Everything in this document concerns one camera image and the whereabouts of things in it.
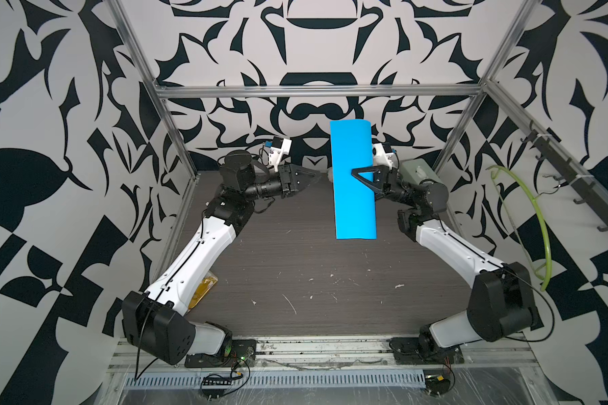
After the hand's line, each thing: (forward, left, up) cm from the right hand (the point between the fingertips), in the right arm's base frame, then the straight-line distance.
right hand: (352, 183), depth 59 cm
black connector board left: (-37, +36, -42) cm, 67 cm away
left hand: (+3, +8, 0) cm, 8 cm away
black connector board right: (-36, -25, -44) cm, 62 cm away
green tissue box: (+39, -37, -36) cm, 65 cm away
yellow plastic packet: (-8, +45, -42) cm, 62 cm away
